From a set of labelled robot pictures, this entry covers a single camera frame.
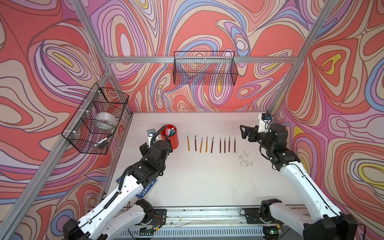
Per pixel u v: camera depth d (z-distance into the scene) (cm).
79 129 66
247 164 92
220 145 100
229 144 101
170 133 96
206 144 101
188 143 101
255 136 68
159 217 73
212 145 101
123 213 56
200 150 98
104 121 72
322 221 38
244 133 70
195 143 101
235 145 100
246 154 96
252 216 73
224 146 99
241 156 96
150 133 61
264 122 64
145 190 80
